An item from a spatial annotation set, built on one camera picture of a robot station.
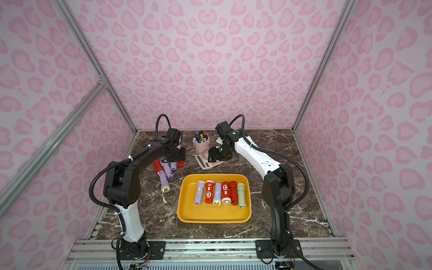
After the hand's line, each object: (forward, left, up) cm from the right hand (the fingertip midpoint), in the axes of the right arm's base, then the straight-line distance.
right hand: (214, 158), depth 86 cm
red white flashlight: (-12, +3, -12) cm, 17 cm away
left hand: (+7, +18, -8) cm, 20 cm away
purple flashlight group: (-15, -1, -12) cm, 20 cm away
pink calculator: (+6, +7, -13) cm, 16 cm away
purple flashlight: (-9, +8, -13) cm, 17 cm away
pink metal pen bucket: (+15, +9, -10) cm, 20 cm away
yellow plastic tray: (-22, +13, -15) cm, 30 cm away
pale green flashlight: (-14, -14, -13) cm, 23 cm away
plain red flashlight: (-9, -9, -13) cm, 18 cm away
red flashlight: (+1, +19, -6) cm, 20 cm away
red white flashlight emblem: (-13, -6, -12) cm, 18 cm away
